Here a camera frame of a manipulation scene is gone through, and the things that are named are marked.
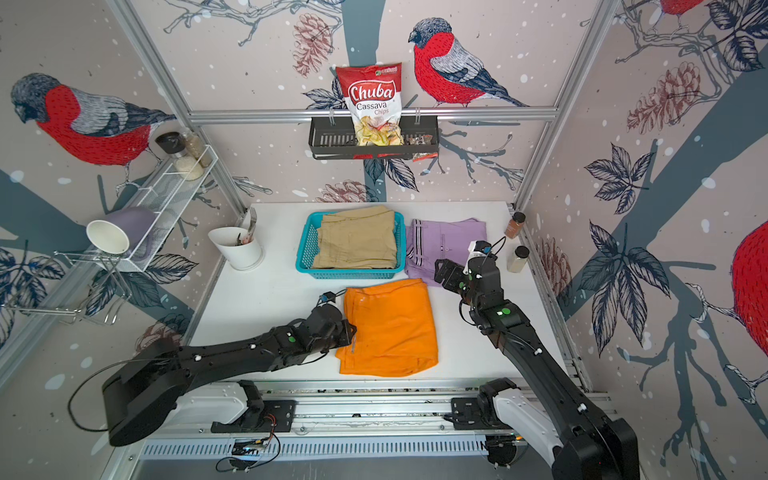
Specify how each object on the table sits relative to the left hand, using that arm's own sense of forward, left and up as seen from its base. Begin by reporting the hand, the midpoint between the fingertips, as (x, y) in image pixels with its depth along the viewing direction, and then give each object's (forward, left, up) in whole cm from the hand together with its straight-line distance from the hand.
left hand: (361, 325), depth 84 cm
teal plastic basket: (+26, +20, +3) cm, 32 cm away
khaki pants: (+30, +3, +2) cm, 31 cm away
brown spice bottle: (+38, -54, +1) cm, 66 cm away
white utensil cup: (+24, +41, +6) cm, 48 cm away
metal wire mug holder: (0, +59, +23) cm, 63 cm away
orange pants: (-1, -10, -3) cm, 10 cm away
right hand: (+12, -24, +13) cm, 30 cm away
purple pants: (+33, -22, -2) cm, 39 cm away
